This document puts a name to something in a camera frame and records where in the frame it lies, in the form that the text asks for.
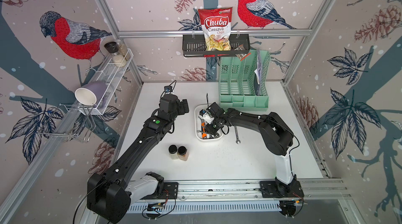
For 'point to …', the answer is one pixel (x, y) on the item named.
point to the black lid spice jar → (172, 150)
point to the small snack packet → (241, 56)
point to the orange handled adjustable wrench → (203, 133)
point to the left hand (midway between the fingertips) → (181, 97)
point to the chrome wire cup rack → (69, 120)
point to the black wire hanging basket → (194, 45)
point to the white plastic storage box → (198, 134)
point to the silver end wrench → (237, 140)
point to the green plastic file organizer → (237, 82)
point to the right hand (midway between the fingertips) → (208, 128)
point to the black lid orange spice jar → (182, 153)
